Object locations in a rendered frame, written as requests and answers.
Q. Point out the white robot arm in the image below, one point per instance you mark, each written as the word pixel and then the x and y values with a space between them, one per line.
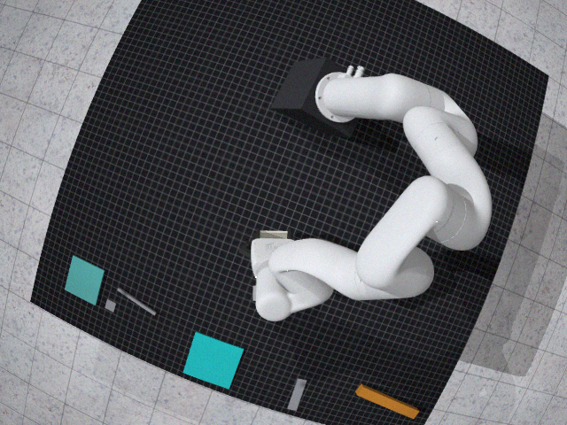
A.
pixel 427 207

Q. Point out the black work mat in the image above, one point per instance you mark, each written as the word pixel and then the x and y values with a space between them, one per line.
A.
pixel 180 159

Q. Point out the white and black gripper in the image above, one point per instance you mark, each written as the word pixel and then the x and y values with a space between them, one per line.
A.
pixel 262 248

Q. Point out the orange rectangular bar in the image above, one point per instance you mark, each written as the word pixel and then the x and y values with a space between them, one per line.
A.
pixel 387 401

